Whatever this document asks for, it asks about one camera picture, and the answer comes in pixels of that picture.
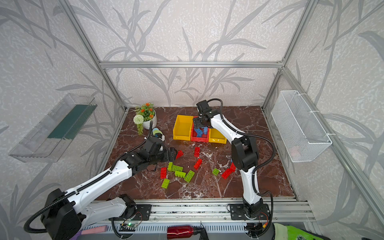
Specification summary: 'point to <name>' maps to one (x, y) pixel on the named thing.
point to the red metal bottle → (181, 231)
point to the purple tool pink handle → (95, 230)
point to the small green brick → (215, 171)
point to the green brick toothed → (178, 173)
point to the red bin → (204, 138)
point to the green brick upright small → (170, 165)
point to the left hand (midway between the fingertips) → (173, 149)
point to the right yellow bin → (215, 136)
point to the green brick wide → (176, 168)
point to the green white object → (283, 232)
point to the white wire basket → (302, 136)
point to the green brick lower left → (165, 183)
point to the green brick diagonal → (189, 176)
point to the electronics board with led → (127, 227)
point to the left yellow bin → (182, 130)
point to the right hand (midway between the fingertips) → (201, 117)
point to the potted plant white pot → (141, 123)
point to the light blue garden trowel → (156, 130)
